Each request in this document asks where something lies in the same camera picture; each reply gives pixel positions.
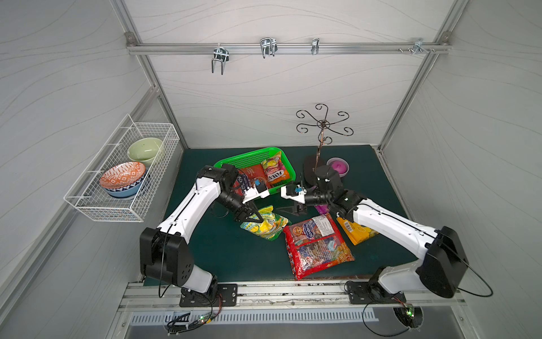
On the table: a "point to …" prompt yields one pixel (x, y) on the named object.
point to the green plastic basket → (257, 157)
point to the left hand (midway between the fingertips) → (259, 220)
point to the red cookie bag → (247, 176)
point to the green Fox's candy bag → (272, 226)
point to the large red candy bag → (315, 245)
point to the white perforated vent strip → (255, 317)
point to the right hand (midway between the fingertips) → (277, 194)
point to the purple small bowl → (339, 164)
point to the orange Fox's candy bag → (276, 171)
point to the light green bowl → (145, 150)
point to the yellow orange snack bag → (356, 233)
